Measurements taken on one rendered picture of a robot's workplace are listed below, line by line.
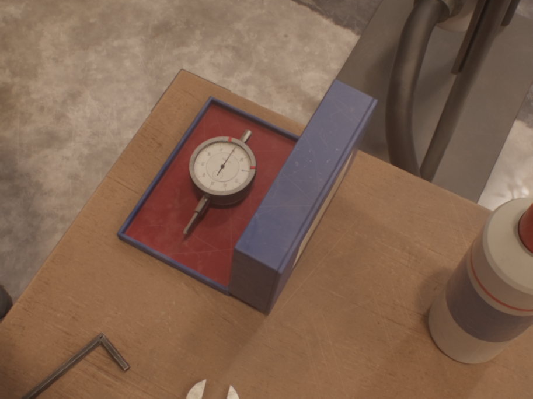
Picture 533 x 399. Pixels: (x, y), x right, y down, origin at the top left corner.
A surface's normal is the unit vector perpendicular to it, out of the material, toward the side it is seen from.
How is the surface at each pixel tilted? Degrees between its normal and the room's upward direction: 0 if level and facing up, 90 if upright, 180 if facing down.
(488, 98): 0
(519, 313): 90
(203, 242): 0
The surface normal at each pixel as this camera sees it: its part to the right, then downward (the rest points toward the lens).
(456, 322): -0.83, 0.50
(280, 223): 0.07, -0.41
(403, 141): 0.02, 0.46
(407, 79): 0.04, 0.18
